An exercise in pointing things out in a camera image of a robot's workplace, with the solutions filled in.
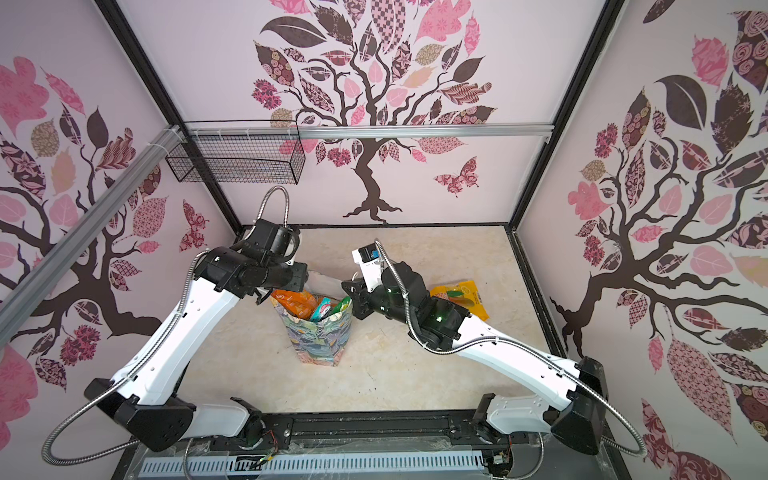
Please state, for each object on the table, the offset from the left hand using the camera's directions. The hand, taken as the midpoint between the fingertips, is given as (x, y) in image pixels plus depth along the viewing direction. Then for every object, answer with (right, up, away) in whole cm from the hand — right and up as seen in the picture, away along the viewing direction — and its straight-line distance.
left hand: (297, 279), depth 72 cm
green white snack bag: (+11, -7, +3) cm, 14 cm away
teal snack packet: (+6, -8, +1) cm, 10 cm away
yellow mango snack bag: (+47, -7, +20) cm, 52 cm away
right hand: (+13, 0, -8) cm, 15 cm away
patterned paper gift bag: (+7, -10, -6) cm, 14 cm away
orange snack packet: (-1, -7, +5) cm, 9 cm away
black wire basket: (-23, +40, +22) cm, 51 cm away
